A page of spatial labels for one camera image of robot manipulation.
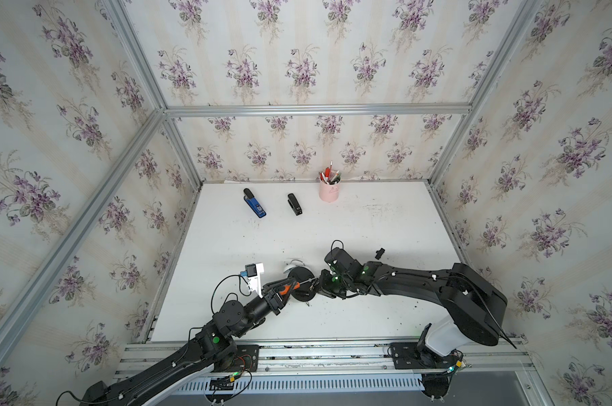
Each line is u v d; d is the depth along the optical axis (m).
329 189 1.07
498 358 0.74
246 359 0.73
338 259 0.66
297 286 0.70
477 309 0.43
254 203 1.10
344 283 0.66
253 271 0.66
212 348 0.58
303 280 0.71
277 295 0.66
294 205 1.08
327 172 1.08
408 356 0.72
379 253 0.96
